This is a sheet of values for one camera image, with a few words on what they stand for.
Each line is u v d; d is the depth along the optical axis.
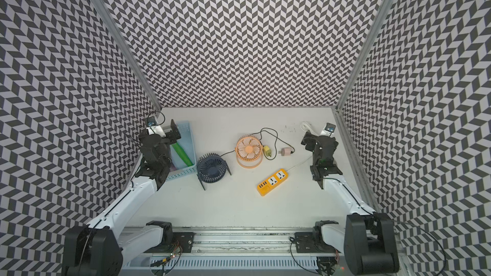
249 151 0.91
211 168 0.83
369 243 0.41
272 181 0.87
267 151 0.95
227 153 0.94
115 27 0.86
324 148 0.62
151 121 0.64
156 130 0.66
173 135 0.71
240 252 0.72
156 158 0.60
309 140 0.76
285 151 0.95
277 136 1.06
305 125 1.08
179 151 0.96
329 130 0.71
